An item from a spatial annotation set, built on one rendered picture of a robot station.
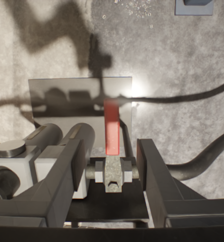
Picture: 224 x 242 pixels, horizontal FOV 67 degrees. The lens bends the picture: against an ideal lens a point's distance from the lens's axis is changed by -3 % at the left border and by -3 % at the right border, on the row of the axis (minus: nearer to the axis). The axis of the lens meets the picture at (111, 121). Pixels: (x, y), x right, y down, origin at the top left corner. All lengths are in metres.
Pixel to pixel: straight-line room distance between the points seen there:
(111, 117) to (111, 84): 0.48
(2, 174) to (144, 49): 0.61
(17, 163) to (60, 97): 0.46
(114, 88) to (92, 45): 0.19
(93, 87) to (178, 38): 0.38
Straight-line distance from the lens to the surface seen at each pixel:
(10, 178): 0.33
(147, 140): 0.16
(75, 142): 0.16
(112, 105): 0.23
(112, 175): 0.28
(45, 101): 0.77
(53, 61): 0.75
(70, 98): 0.73
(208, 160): 0.38
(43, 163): 0.31
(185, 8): 0.77
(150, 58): 0.72
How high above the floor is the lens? 0.71
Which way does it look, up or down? 73 degrees down
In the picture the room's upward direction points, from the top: 177 degrees counter-clockwise
